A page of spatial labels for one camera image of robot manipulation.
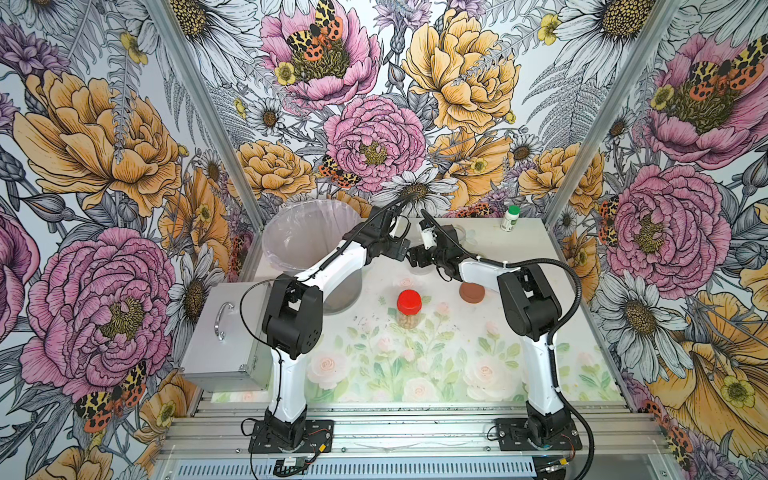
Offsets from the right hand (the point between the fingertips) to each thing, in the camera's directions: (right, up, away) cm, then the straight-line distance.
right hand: (415, 254), depth 105 cm
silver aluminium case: (-49, -23, -31) cm, 62 cm away
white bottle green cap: (+37, +13, +10) cm, 40 cm away
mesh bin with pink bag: (-36, +6, -15) cm, 39 cm away
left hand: (-9, +2, -9) cm, 13 cm away
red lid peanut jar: (-3, -14, -18) cm, 23 cm away
